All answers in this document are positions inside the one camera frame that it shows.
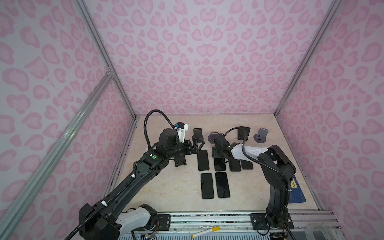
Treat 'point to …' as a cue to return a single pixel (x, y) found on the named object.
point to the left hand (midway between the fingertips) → (199, 141)
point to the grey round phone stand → (261, 136)
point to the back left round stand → (197, 135)
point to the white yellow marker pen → (212, 230)
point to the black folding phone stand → (241, 134)
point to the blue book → (296, 195)
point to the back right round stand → (211, 136)
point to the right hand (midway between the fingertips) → (217, 151)
